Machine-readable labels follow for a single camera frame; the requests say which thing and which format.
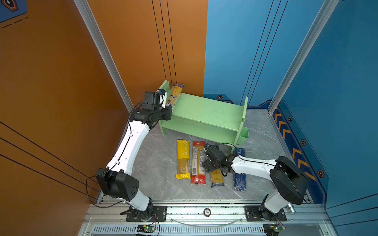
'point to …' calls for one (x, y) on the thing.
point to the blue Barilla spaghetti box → (239, 179)
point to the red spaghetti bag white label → (198, 174)
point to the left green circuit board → (145, 228)
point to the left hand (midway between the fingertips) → (169, 108)
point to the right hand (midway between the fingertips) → (208, 161)
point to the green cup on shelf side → (243, 135)
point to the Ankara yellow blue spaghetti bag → (217, 178)
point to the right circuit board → (273, 229)
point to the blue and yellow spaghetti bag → (175, 91)
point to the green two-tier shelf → (207, 118)
